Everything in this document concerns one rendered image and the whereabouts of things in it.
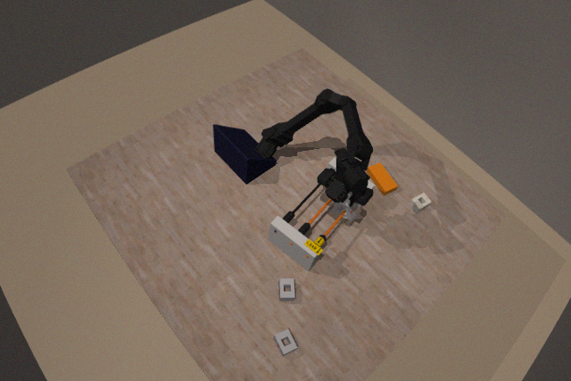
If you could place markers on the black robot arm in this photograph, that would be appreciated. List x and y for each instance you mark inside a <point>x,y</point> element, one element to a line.
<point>358,145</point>

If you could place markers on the orange rectangular block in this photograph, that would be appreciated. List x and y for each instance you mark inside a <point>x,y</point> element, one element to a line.
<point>381,178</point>

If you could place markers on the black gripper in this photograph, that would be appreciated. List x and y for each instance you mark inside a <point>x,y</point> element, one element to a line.
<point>327,176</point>

